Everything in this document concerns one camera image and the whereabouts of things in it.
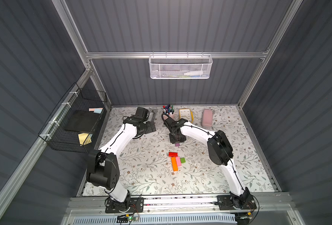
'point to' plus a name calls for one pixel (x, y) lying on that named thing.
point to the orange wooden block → (175, 165)
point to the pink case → (207, 119)
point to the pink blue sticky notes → (96, 110)
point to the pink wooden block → (178, 161)
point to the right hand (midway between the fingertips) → (174, 142)
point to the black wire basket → (53, 132)
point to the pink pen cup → (171, 116)
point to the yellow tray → (186, 114)
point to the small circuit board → (126, 218)
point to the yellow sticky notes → (85, 138)
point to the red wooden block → (172, 154)
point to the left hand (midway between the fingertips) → (149, 129)
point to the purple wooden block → (177, 144)
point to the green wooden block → (183, 160)
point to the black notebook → (81, 121)
